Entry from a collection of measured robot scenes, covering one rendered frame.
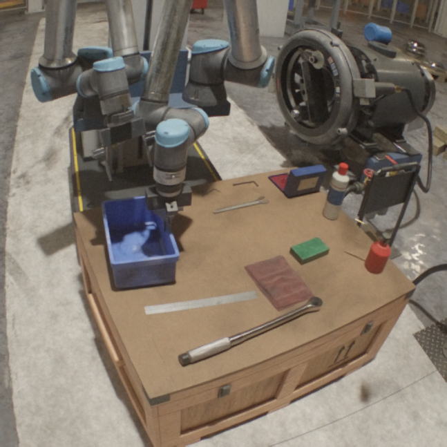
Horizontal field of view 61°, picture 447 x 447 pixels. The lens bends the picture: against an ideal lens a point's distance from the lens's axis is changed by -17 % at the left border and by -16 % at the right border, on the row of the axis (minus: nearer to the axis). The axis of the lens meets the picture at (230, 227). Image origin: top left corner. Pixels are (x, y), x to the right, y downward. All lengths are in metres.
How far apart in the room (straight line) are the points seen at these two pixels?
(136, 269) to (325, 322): 0.57
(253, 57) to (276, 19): 4.98
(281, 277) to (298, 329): 0.19
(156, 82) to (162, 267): 0.54
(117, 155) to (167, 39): 0.88
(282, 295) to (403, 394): 0.80
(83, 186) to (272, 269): 0.99
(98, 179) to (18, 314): 0.74
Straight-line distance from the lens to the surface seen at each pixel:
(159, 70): 1.30
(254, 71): 1.67
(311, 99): 2.59
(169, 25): 1.31
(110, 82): 1.22
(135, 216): 1.50
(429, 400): 1.91
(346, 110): 2.41
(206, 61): 1.74
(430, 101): 3.28
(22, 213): 2.49
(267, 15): 6.52
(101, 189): 1.99
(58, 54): 1.55
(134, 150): 2.10
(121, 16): 1.40
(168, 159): 1.18
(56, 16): 1.49
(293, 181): 1.70
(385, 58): 2.88
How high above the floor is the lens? 1.44
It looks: 39 degrees down
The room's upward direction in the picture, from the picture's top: 8 degrees clockwise
